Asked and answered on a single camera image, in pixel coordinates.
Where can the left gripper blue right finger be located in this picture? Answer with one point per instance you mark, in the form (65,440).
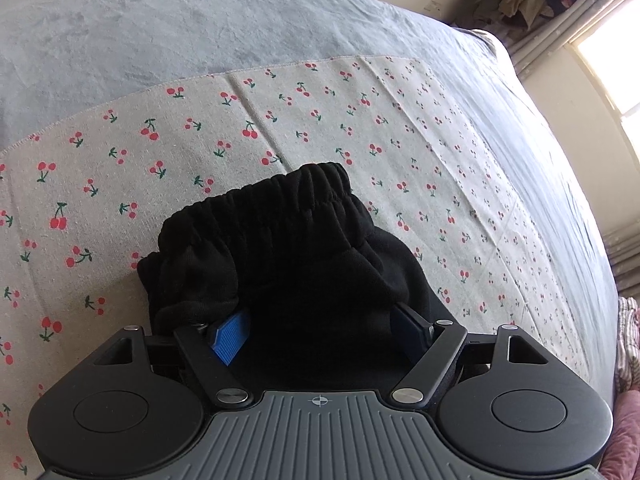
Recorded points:
(432,349)

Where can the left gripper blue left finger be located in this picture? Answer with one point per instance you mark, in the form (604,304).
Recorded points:
(209,351)

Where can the black pants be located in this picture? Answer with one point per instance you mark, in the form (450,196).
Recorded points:
(300,257)

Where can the striped folded cloth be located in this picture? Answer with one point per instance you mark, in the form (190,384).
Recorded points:
(627,346)

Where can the grey patterned right curtain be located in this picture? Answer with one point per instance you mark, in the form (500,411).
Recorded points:
(623,250)

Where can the grey patterned curtain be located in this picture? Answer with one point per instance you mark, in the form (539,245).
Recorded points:
(581,17)
(623,250)

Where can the pink quilt pile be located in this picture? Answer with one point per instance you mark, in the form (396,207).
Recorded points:
(621,457)

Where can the grey-blue bed sheet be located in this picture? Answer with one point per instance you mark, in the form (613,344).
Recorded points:
(60,57)

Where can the bright window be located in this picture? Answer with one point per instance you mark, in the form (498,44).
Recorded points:
(612,55)

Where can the grey patterned left curtain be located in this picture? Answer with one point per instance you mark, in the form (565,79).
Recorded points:
(581,17)

